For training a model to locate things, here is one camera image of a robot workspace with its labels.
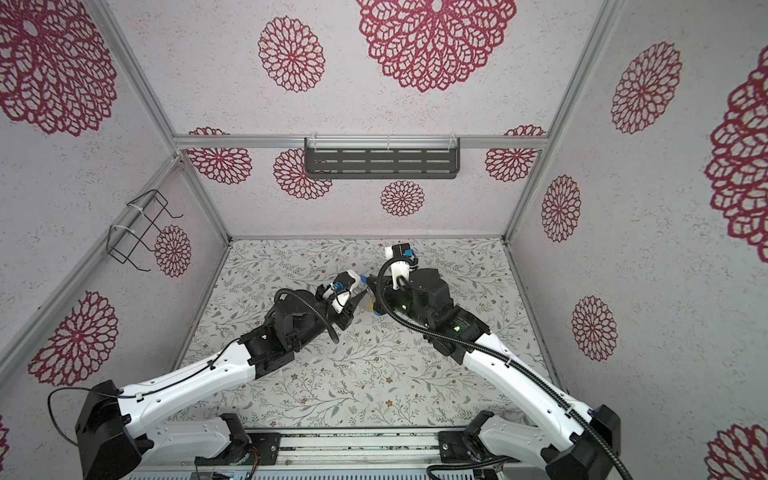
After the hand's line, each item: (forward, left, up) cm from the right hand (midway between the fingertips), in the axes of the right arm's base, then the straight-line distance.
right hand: (368, 275), depth 67 cm
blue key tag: (-11, -3, +1) cm, 11 cm away
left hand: (0, +3, -6) cm, 7 cm away
